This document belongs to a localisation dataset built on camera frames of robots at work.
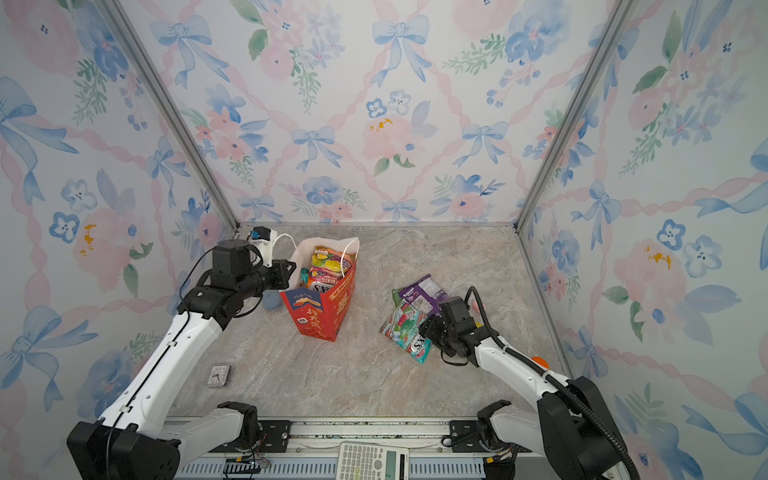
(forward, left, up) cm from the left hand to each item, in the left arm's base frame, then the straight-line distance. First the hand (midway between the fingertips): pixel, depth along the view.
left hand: (295, 261), depth 76 cm
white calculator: (-40, -20, -25) cm, 51 cm away
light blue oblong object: (-13, +2, +2) cm, 13 cm away
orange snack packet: (+4, -7, -7) cm, 10 cm away
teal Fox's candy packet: (+2, 0, -8) cm, 8 cm away
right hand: (-8, -35, -22) cm, 42 cm away
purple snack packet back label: (+5, -36, -23) cm, 44 cm away
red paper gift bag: (-9, -5, -11) cm, 15 cm away
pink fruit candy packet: (-6, -28, -23) cm, 37 cm away
